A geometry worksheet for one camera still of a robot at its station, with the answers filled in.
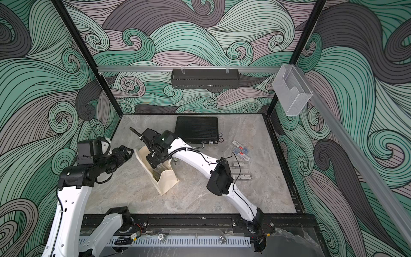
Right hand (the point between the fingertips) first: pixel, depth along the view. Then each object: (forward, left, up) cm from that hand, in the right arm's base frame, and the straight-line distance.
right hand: (155, 162), depth 78 cm
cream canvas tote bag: (-5, -4, -1) cm, 7 cm away
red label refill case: (+15, -47, -14) cm, 52 cm away
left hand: (-1, +10, +10) cm, 14 cm away
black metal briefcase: (+28, -20, -11) cm, 37 cm away
